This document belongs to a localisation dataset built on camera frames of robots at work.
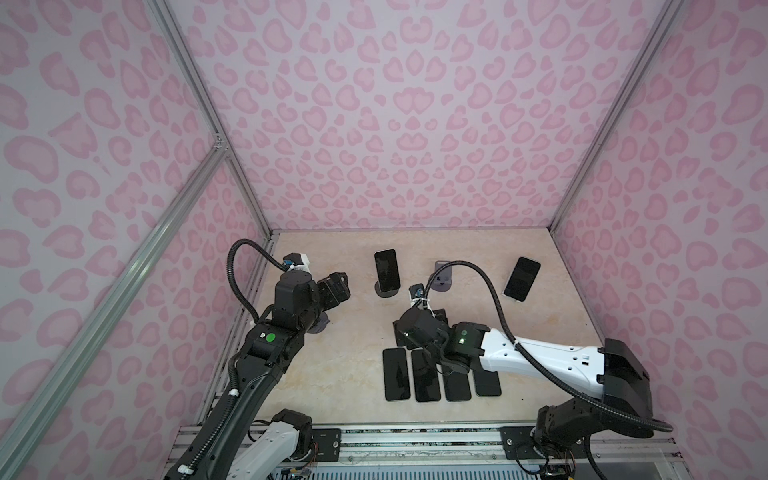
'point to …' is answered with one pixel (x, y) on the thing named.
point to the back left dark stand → (386, 293)
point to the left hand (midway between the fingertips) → (334, 276)
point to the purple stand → (321, 324)
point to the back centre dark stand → (443, 278)
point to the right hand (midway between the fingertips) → (410, 319)
